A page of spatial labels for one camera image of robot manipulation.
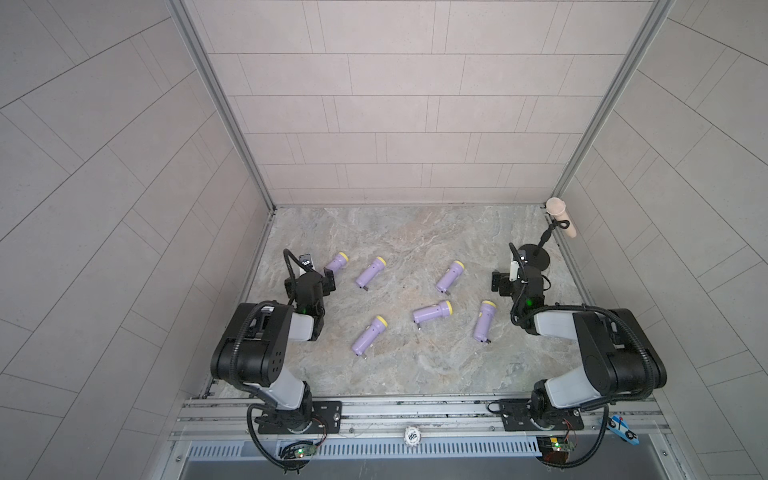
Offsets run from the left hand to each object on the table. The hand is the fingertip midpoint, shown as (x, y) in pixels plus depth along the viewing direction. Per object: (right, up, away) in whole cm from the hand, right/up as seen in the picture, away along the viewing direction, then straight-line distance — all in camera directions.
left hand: (314, 266), depth 94 cm
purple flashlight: (+7, +1, +2) cm, 8 cm away
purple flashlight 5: (+19, -18, -12) cm, 29 cm away
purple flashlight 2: (+20, 0, +2) cm, 21 cm away
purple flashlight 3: (+44, -3, 0) cm, 44 cm away
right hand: (+63, 0, +1) cm, 63 cm away
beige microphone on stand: (+70, +18, -14) cm, 74 cm away
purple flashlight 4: (+40, -12, -8) cm, 42 cm away
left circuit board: (+6, -37, -29) cm, 47 cm away
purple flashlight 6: (+52, -15, -9) cm, 55 cm away
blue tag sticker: (+79, -34, -25) cm, 89 cm away
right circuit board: (+63, -38, -26) cm, 78 cm away
